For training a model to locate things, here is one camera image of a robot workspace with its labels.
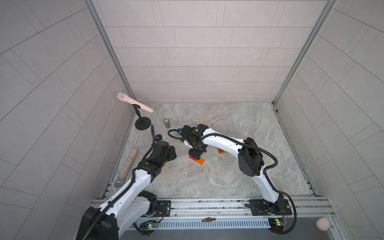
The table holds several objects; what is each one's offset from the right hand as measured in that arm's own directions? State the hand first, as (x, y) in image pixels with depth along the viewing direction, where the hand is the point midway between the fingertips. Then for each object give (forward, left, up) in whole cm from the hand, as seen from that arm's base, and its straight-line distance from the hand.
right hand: (197, 153), depth 88 cm
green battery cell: (+22, +19, +4) cm, 29 cm away
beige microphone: (+24, +40, +27) cm, 54 cm away
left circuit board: (-33, +23, 0) cm, 40 cm away
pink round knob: (-37, -54, -2) cm, 65 cm away
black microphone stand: (+26, +38, 0) cm, 46 cm away
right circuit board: (-36, -35, -5) cm, 50 cm away
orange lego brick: (-4, -1, -2) cm, 5 cm away
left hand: (+2, +14, +5) cm, 15 cm away
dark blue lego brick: (+2, +7, +23) cm, 25 cm away
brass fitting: (-32, -3, -2) cm, 32 cm away
